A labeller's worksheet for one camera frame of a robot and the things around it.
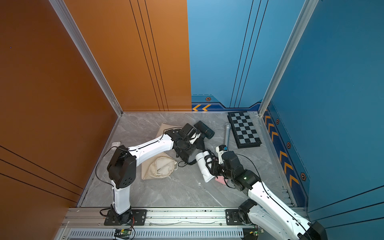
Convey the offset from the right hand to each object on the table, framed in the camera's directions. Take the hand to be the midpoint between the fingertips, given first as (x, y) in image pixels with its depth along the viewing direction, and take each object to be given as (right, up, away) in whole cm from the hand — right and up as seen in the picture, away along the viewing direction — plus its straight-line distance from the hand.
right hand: (208, 164), depth 78 cm
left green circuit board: (-42, -32, -6) cm, 53 cm away
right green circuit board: (+20, -31, -8) cm, 37 cm away
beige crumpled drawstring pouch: (-28, -4, +12) cm, 31 cm away
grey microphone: (+16, +19, +31) cm, 40 cm away
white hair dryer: (-1, -4, -1) cm, 4 cm away
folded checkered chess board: (+27, +17, +28) cm, 43 cm away
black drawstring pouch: (-11, +3, +7) cm, 14 cm away
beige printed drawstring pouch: (-31, +19, +34) cm, 50 cm away
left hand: (-8, +7, +12) cm, 16 cm away
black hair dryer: (-1, +17, +26) cm, 31 cm away
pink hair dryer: (+7, -9, +4) cm, 12 cm away
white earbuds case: (-61, +7, +22) cm, 66 cm away
